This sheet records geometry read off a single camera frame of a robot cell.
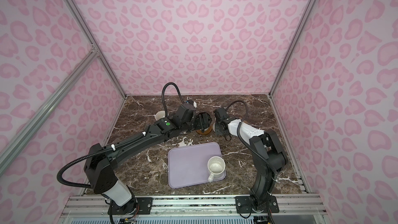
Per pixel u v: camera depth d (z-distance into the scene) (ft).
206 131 3.18
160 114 3.21
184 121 1.98
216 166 2.75
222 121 2.36
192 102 2.41
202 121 2.28
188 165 2.82
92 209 2.43
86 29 2.75
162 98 3.98
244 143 1.58
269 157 1.56
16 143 1.73
